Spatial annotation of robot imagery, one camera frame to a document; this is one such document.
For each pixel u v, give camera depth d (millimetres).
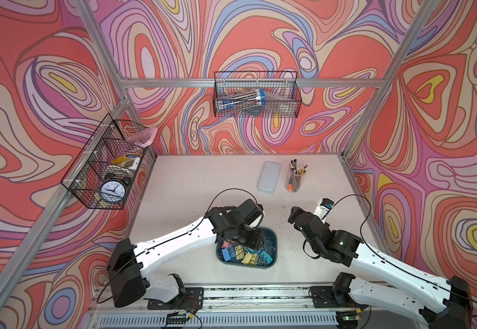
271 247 820
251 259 807
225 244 843
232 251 830
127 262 400
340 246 523
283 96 822
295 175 941
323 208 658
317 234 558
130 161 745
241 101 791
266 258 799
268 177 1081
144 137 793
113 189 676
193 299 722
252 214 566
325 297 721
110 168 700
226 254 813
